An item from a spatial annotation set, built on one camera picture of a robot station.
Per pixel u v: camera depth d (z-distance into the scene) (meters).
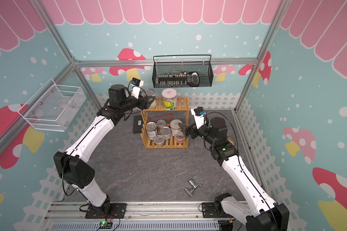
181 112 1.19
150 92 0.76
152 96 0.75
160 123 1.02
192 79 0.90
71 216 0.73
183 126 0.60
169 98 0.76
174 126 0.96
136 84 0.65
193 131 0.60
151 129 0.92
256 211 0.38
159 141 0.92
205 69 0.94
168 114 1.19
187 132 0.60
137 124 1.09
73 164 0.45
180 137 0.94
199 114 0.57
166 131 0.97
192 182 0.82
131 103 0.67
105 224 0.73
